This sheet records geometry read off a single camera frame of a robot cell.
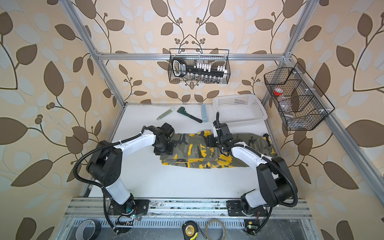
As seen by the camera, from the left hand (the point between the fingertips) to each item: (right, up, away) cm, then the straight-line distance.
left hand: (170, 152), depth 89 cm
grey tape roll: (-38, -33, -21) cm, 55 cm away
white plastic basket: (+46, +27, +26) cm, 59 cm away
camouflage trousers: (+14, +1, +5) cm, 15 cm away
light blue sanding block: (+21, +25, +28) cm, 43 cm away
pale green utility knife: (-6, +26, +27) cm, 38 cm away
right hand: (+24, +7, +1) cm, 25 cm away
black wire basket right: (+68, +27, -16) cm, 75 cm away
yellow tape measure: (+13, -30, -22) cm, 40 cm away
